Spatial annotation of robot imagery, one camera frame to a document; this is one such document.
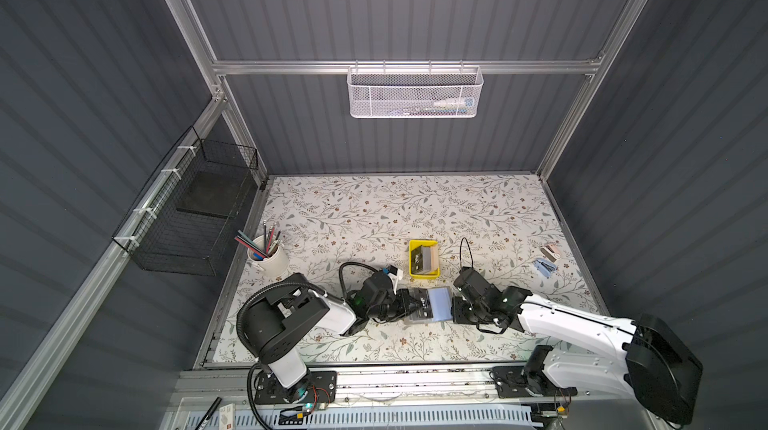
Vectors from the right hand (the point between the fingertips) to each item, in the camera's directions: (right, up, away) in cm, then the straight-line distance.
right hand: (453, 314), depth 84 cm
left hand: (-8, +2, 0) cm, 8 cm away
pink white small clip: (+35, +16, +12) cm, 40 cm away
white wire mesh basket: (-9, +74, +28) cm, 79 cm away
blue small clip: (+31, +11, +9) cm, 34 cm away
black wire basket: (-68, +28, -11) cm, 75 cm away
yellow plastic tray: (-10, +18, +13) cm, 24 cm away
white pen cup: (-54, +16, +4) cm, 56 cm away
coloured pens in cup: (-55, +19, +6) cm, 58 cm away
